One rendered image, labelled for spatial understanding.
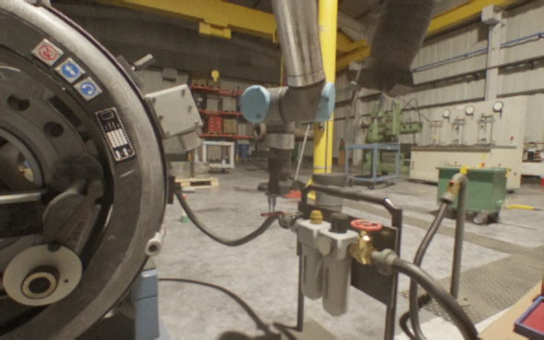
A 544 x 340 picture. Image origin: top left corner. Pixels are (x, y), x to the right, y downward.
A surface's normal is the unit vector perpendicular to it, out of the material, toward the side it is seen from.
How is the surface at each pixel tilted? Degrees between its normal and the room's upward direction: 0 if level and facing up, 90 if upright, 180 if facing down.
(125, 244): 90
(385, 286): 90
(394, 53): 122
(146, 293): 90
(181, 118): 90
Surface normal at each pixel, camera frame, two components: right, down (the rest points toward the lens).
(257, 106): -0.52, 0.05
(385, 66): 0.11, 0.42
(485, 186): -0.81, 0.03
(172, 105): 0.53, 0.07
